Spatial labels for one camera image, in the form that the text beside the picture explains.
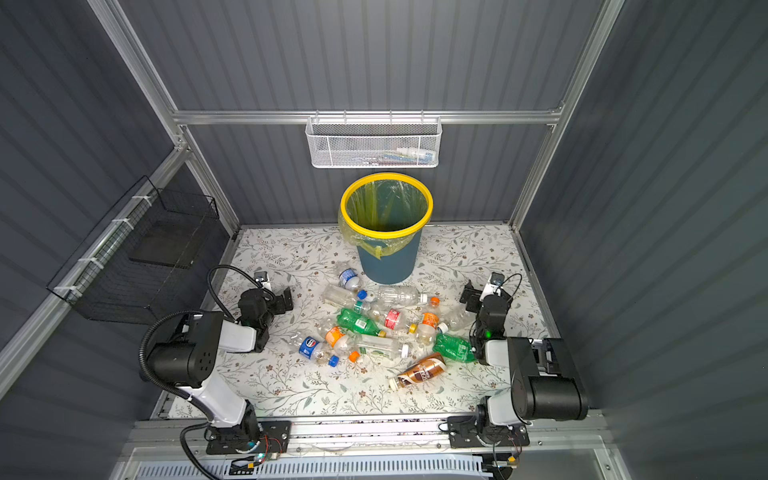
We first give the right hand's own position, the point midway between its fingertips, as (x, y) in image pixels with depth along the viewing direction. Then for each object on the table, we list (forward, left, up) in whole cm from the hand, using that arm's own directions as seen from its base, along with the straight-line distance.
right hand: (490, 286), depth 90 cm
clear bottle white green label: (-16, +33, -7) cm, 37 cm away
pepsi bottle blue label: (-18, +53, -4) cm, 56 cm away
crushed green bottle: (-17, +12, -7) cm, 22 cm away
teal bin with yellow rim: (+15, +28, -7) cm, 33 cm away
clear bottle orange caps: (-14, +45, -8) cm, 48 cm away
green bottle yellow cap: (-10, +40, -3) cm, 41 cm away
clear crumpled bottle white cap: (0, +28, -5) cm, 28 cm away
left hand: (+2, +69, -4) cm, 70 cm away
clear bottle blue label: (+6, +45, -5) cm, 45 cm away
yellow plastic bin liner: (+27, +32, +9) cm, 43 cm away
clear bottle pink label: (-8, +28, -5) cm, 30 cm away
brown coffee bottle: (-23, +22, -5) cm, 32 cm away
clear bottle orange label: (-7, +18, -5) cm, 20 cm away
